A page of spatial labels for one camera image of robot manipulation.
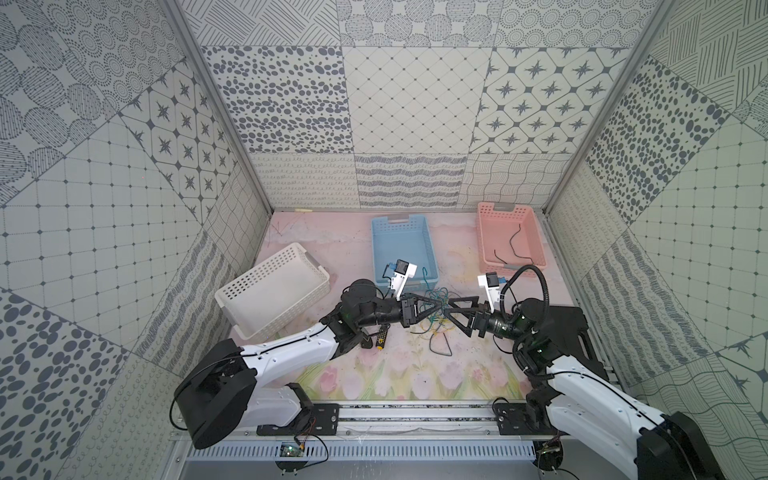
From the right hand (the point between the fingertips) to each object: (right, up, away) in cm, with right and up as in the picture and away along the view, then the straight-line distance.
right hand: (447, 310), depth 73 cm
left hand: (-1, +1, -9) cm, 10 cm away
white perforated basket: (-53, 0, +23) cm, 57 cm away
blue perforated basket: (-8, +17, +38) cm, 42 cm away
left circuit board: (-39, -34, -2) cm, 51 cm away
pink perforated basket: (+30, +18, +38) cm, 52 cm away
